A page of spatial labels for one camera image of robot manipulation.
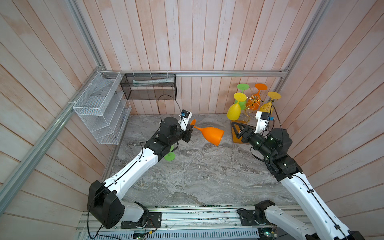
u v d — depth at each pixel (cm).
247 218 73
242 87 92
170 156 97
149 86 105
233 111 90
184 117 62
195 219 75
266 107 90
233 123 63
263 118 57
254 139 58
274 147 49
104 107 73
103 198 39
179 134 63
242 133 58
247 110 93
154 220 73
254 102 85
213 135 71
